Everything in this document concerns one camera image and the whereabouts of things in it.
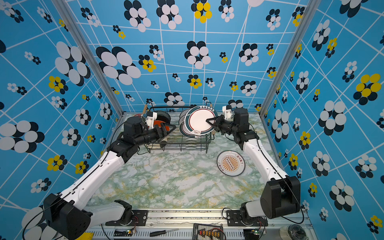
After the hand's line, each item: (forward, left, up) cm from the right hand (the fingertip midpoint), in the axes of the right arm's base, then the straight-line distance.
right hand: (207, 121), depth 76 cm
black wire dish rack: (+8, +21, -29) cm, 36 cm away
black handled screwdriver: (-45, +22, -29) cm, 58 cm away
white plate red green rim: (+12, +16, -23) cm, 30 cm away
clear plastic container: (-45, -34, -19) cm, 60 cm away
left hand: (-7, +16, +2) cm, 18 cm away
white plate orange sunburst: (-9, -15, -29) cm, 34 cm away
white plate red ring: (+2, +6, -1) cm, 7 cm away
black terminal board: (-45, 0, -28) cm, 53 cm away
